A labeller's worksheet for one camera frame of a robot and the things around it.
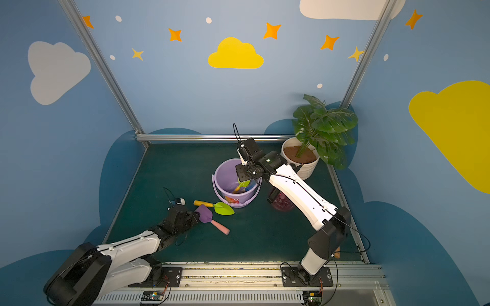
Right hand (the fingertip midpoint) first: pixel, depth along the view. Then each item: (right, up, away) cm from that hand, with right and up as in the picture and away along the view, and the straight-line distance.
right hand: (246, 169), depth 78 cm
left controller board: (-36, -49, -7) cm, 61 cm away
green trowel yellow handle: (-13, -20, +14) cm, 27 cm away
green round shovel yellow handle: (-2, -8, +17) cm, 19 cm away
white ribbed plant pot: (+34, +5, +22) cm, 41 cm away
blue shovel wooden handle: (+3, -8, +10) cm, 13 cm away
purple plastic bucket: (-10, -6, +13) cm, 18 cm away
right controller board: (+26, -49, -7) cm, 56 cm away
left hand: (-22, -21, +11) cm, 32 cm away
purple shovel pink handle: (-19, -23, +12) cm, 33 cm away
